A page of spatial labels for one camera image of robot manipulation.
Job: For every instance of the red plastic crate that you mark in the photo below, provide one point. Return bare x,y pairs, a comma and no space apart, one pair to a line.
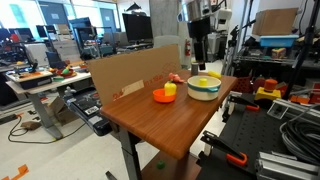
243,85

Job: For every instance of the white bowl with teal band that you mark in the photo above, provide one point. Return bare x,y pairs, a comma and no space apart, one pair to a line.
204,91

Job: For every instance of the small green ball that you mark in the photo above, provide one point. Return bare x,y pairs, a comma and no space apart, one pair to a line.
161,164

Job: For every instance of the brown cardboard panel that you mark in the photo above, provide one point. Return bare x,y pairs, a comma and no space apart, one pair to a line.
133,73

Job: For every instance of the grey metal table leg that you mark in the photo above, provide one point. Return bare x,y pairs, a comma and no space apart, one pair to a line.
130,150

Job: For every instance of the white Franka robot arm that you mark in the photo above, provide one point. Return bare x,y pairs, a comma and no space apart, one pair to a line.
200,9

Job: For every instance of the pink plush toy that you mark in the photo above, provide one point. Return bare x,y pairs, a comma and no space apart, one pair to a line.
175,78

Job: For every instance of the blue plastic bin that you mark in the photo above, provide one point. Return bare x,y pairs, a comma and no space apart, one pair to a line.
278,41

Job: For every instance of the cardboard box on floor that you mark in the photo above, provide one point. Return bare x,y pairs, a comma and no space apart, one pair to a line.
61,111

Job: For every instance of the black tray with orange items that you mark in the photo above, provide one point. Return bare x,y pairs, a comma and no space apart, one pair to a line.
35,80

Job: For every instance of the silver aluminium extrusion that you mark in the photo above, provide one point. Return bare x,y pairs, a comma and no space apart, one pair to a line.
286,166
293,108

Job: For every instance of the black flat cart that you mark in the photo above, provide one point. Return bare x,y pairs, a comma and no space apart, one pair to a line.
88,108

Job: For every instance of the white height-adjustable desk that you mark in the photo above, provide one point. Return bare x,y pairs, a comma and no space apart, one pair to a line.
40,90

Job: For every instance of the red fire extinguisher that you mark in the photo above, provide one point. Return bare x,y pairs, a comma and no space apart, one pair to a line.
187,48

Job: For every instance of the small colourful box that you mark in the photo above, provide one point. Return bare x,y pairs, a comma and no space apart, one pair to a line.
279,53

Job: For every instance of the red bowl with toy food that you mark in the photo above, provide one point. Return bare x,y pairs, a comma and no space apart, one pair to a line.
66,72

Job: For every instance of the grey concrete pillar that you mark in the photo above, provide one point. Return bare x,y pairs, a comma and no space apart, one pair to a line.
164,16

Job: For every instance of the black perforated mounting board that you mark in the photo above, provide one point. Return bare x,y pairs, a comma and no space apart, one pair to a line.
253,130

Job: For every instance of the black computer monitor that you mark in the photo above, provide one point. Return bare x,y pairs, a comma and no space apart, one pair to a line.
137,27

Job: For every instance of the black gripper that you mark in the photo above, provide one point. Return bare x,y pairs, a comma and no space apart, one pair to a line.
200,29

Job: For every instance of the brown cardboard box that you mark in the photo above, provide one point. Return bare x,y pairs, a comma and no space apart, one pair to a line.
275,21

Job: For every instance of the red emergency stop button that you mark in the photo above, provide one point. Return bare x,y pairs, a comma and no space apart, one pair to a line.
268,89

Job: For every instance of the orange plastic plate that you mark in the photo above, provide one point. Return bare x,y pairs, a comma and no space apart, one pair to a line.
161,98

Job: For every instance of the grey cylinder cup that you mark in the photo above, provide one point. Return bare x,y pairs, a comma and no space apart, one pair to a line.
194,69

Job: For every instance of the orange floor tape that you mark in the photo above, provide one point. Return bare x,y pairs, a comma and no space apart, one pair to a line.
18,172

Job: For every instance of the black tripod pole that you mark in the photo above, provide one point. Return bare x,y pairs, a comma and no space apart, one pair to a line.
305,43

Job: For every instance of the yellow toy bell pepper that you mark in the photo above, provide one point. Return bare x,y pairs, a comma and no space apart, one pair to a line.
170,88

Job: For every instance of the yellow cylinder block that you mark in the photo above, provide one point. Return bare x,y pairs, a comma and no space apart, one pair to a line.
203,82

